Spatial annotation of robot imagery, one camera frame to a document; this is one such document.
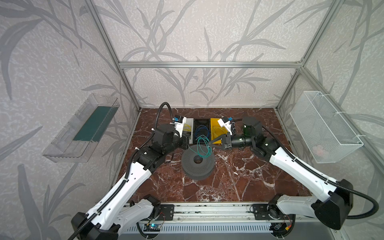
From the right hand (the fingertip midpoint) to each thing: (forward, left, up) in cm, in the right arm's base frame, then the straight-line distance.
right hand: (210, 140), depth 64 cm
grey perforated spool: (+3, +6, -30) cm, 31 cm away
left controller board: (-29, +28, -32) cm, 51 cm away
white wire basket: (-1, -49, +2) cm, 50 cm away
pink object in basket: (+2, -54, -12) cm, 56 cm away
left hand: (+8, +8, -2) cm, 12 cm away
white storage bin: (+31, +12, -25) cm, 41 cm away
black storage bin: (+35, +7, -32) cm, 48 cm away
